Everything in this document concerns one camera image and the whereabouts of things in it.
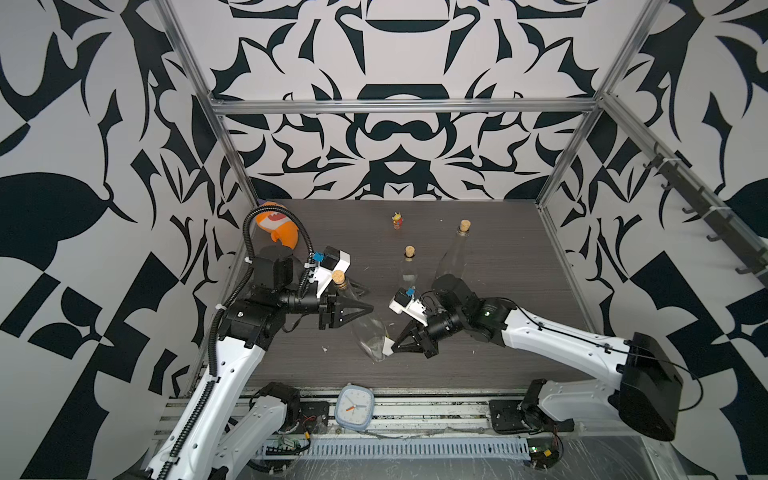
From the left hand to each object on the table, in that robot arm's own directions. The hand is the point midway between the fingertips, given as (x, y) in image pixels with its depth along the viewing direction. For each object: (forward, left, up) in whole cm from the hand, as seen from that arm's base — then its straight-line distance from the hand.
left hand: (365, 295), depth 61 cm
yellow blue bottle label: (-6, -4, -14) cm, 15 cm away
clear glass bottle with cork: (-2, 0, -14) cm, 14 cm away
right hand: (-5, -6, -14) cm, 16 cm away
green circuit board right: (-26, -40, -32) cm, 57 cm away
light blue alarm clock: (-15, +4, -27) cm, 32 cm away
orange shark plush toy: (+40, +30, -24) cm, 56 cm away
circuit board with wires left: (-22, +19, -27) cm, 40 cm away
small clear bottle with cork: (+16, -12, -18) cm, 27 cm away
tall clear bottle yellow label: (+15, -23, -12) cm, 30 cm away
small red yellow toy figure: (+43, -10, -25) cm, 50 cm away
